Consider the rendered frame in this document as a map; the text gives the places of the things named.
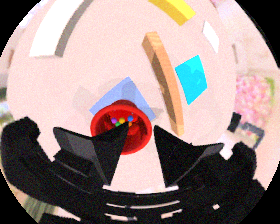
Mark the yellow flat block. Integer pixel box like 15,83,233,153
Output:
147,0,196,26

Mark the brown wooden bar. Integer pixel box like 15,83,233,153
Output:
141,31,184,136

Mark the dark red cup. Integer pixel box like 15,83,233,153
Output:
89,99,152,156

